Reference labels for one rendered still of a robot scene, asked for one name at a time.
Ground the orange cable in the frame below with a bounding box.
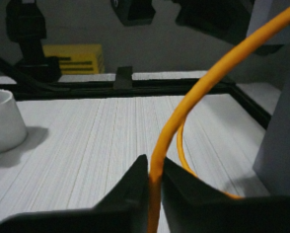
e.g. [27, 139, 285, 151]
[147, 7, 290, 233]

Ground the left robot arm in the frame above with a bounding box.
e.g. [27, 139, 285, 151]
[6, 0, 49, 64]

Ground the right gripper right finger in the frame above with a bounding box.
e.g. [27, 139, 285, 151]
[161, 156, 290, 233]

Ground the white mug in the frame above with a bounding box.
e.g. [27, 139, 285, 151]
[0, 90, 29, 153]

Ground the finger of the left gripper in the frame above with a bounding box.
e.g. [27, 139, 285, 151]
[176, 0, 276, 56]
[250, 0, 284, 54]

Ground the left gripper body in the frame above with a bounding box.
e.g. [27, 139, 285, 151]
[110, 0, 156, 27]

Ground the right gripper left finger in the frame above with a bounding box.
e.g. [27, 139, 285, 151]
[0, 154, 149, 233]

